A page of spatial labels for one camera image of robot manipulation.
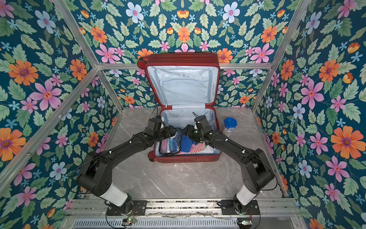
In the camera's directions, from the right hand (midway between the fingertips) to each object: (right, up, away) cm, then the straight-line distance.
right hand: (183, 131), depth 84 cm
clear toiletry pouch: (-8, -9, +7) cm, 14 cm away
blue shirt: (+1, -9, +7) cm, 11 cm away
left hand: (-6, +2, +3) cm, 7 cm away
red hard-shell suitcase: (+18, -15, +8) cm, 25 cm away
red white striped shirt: (+6, -12, +7) cm, 15 cm away
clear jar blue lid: (+30, +5, +9) cm, 32 cm away
